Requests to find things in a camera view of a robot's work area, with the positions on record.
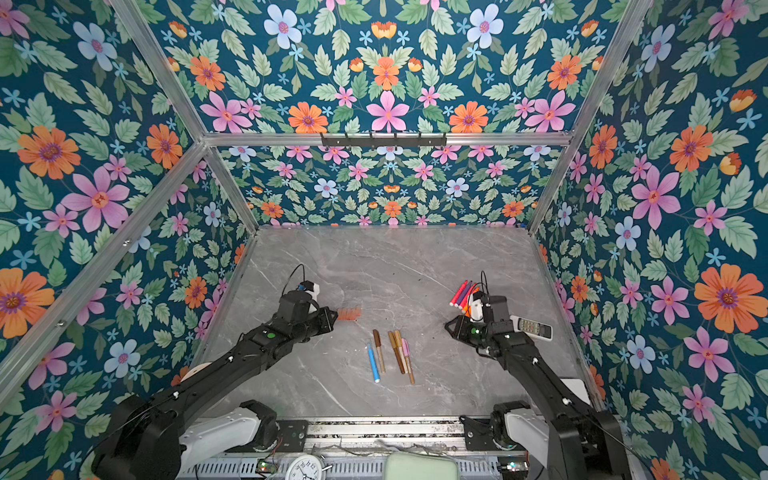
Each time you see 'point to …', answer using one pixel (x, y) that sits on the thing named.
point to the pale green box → (400, 465)
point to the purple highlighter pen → (463, 294)
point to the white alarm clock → (309, 467)
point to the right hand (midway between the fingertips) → (457, 320)
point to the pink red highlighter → (459, 293)
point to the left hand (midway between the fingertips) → (342, 312)
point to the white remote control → (536, 329)
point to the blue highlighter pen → (374, 363)
